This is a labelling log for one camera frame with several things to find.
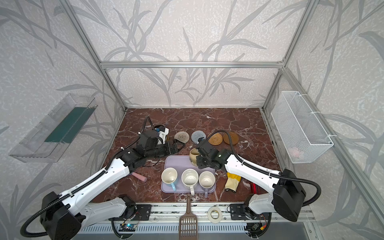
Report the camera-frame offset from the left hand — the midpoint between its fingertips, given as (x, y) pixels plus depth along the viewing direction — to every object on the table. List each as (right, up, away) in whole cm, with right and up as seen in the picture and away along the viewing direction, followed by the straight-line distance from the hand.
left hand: (182, 143), depth 74 cm
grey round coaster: (+6, +2, +31) cm, 31 cm away
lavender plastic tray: (-4, -16, +19) cm, 25 cm away
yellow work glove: (+27, -23, +8) cm, 36 cm away
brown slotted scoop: (+3, -38, -4) cm, 38 cm away
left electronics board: (-26, -40, -3) cm, 48 cm away
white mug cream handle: (+3, -20, +8) cm, 22 cm away
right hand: (+9, -8, +7) cm, 14 cm away
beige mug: (+5, -7, +8) cm, 12 cm away
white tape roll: (+15, -36, -4) cm, 39 cm away
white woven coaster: (-4, 0, +28) cm, 28 cm away
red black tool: (+38, -25, +4) cm, 45 cm away
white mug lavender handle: (+13, -22, +9) cm, 27 cm away
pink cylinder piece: (-25, -20, +8) cm, 33 cm away
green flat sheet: (-47, +10, -11) cm, 49 cm away
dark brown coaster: (+33, -1, +30) cm, 44 cm away
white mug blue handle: (-8, -19, +7) cm, 22 cm away
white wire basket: (+52, +5, -13) cm, 54 cm away
